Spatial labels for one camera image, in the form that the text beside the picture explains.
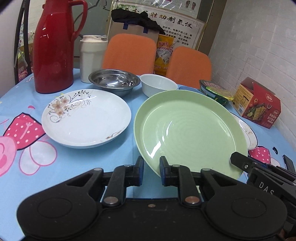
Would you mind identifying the small white floral plate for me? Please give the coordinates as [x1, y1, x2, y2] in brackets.
[232, 113, 258, 150]

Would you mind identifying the brown cardboard box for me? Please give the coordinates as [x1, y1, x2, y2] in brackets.
[107, 21, 159, 43]

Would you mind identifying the red cracker box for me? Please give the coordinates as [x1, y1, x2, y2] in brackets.
[232, 77, 281, 129]

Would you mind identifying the white ceramic bowl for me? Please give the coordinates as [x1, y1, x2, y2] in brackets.
[140, 74, 178, 97]

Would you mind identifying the red thermos jug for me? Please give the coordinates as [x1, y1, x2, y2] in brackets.
[33, 0, 88, 94]

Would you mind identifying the white tumbler cup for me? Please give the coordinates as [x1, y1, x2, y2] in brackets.
[80, 35, 108, 83]

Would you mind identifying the green plate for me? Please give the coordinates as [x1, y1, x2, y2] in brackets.
[133, 90, 248, 179]

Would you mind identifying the orange chair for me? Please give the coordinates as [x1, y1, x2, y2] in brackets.
[166, 46, 212, 89]
[102, 34, 157, 75]

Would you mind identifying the yellow snack bag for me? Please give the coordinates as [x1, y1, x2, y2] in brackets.
[154, 35, 175, 76]

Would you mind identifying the left orange chair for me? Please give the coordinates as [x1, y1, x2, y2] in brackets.
[102, 34, 157, 75]

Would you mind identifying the right orange chair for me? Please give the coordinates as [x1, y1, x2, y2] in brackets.
[166, 46, 212, 89]

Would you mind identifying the stainless steel bowl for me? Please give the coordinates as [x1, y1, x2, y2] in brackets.
[88, 69, 140, 97]

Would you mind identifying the green instant noodle cup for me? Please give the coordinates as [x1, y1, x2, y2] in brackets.
[199, 80, 234, 106]

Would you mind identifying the chinese text poster board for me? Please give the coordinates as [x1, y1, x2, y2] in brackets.
[110, 0, 206, 50]

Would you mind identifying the black cloth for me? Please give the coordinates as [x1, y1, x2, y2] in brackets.
[111, 9, 165, 35]

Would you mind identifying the black metal rack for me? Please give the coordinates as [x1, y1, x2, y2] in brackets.
[14, 0, 32, 85]

